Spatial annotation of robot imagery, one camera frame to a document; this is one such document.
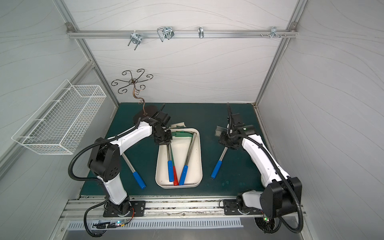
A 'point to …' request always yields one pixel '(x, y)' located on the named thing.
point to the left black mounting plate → (137, 208)
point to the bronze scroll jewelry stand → (147, 111)
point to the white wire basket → (59, 124)
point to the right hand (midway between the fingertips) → (222, 141)
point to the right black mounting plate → (232, 207)
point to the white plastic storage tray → (180, 147)
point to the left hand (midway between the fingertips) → (171, 142)
